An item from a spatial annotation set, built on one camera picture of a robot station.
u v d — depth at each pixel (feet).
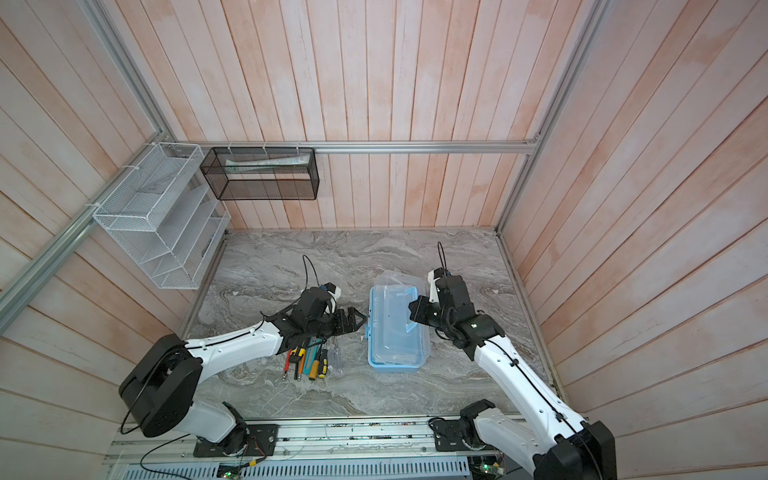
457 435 2.39
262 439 2.40
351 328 2.50
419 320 2.28
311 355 2.87
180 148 3.07
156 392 1.41
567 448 1.27
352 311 2.56
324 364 2.76
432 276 2.41
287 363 2.82
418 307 2.25
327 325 2.44
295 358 2.81
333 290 2.68
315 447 2.40
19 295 1.70
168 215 2.41
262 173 3.43
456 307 1.92
